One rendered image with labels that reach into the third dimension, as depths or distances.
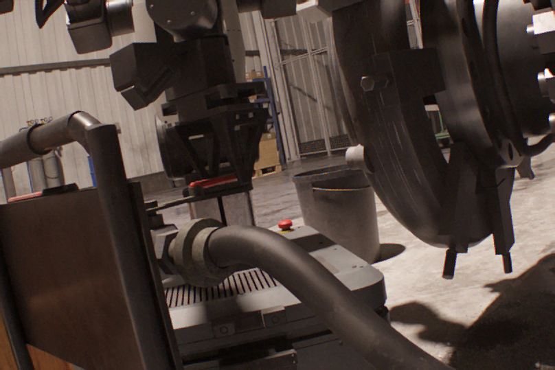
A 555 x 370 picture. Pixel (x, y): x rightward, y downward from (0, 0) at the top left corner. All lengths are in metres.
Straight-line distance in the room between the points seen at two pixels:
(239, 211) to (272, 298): 0.27
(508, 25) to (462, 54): 0.11
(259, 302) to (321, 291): 0.55
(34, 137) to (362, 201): 1.51
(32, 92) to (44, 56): 0.70
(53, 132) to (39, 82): 8.99
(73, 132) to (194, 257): 0.14
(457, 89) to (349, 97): 0.20
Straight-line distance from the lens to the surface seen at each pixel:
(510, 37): 0.94
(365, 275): 0.94
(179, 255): 0.42
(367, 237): 1.93
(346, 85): 0.82
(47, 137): 0.49
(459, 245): 0.90
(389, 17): 0.84
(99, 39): 1.23
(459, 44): 0.90
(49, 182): 8.66
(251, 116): 0.53
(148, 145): 10.14
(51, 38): 9.75
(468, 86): 0.90
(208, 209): 1.10
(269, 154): 8.54
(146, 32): 1.12
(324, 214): 1.88
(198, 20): 0.48
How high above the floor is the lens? 0.51
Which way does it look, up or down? 4 degrees down
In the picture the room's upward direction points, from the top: 11 degrees counter-clockwise
